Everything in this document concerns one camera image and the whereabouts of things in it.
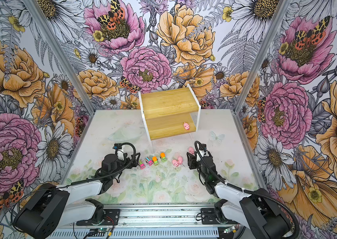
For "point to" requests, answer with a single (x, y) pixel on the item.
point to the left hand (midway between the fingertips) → (133, 157)
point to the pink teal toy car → (148, 161)
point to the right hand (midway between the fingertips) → (190, 156)
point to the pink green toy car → (142, 166)
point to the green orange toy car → (163, 157)
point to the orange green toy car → (155, 160)
